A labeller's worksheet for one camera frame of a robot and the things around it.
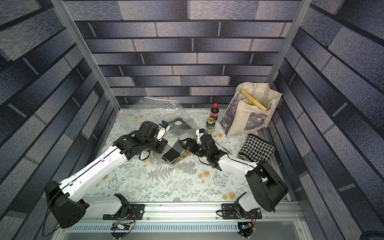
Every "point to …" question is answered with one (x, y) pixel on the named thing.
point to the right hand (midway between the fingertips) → (182, 143)
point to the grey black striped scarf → (173, 150)
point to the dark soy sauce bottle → (214, 111)
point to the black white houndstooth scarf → (256, 150)
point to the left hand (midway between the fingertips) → (167, 141)
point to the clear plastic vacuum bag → (147, 103)
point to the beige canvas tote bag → (239, 118)
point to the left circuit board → (116, 225)
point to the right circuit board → (245, 229)
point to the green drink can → (210, 123)
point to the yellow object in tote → (252, 101)
